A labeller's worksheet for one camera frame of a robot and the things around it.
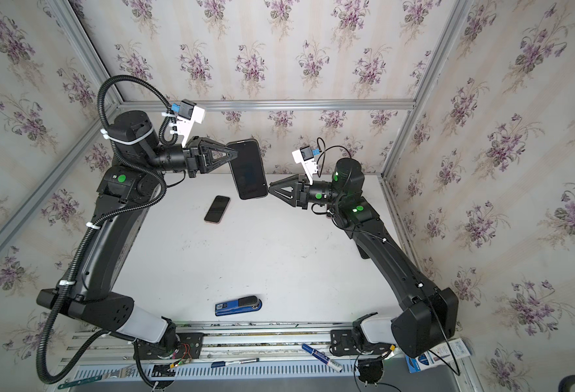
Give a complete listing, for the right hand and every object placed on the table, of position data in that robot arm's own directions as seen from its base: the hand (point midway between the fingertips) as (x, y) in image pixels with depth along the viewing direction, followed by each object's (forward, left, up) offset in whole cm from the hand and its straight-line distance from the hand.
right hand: (281, 188), depth 61 cm
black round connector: (-34, -26, -42) cm, 61 cm away
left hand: (0, +9, +11) cm, 14 cm away
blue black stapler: (-18, +13, -37) cm, 43 cm away
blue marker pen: (-32, -12, -39) cm, 52 cm away
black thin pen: (-34, +17, -40) cm, 55 cm away
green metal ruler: (-39, +57, -39) cm, 79 cm away
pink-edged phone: (+24, +32, -41) cm, 57 cm away
